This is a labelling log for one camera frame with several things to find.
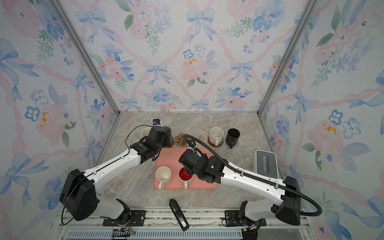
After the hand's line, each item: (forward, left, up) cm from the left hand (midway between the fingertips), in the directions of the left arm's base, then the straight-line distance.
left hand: (167, 133), depth 84 cm
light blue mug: (+8, +16, -8) cm, 19 cm away
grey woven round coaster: (+8, -36, -18) cm, 41 cm away
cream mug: (+10, -30, -14) cm, 34 cm away
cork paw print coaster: (+8, -6, -18) cm, 21 cm away
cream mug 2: (-18, +2, -17) cm, 24 cm away
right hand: (-16, -14, 0) cm, 21 cm away
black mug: (+6, -40, -11) cm, 42 cm away
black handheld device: (-38, -8, -15) cm, 41 cm away
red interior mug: (-19, -10, -17) cm, 27 cm away
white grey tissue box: (-10, -58, -15) cm, 61 cm away
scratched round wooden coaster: (+2, -28, -15) cm, 32 cm away
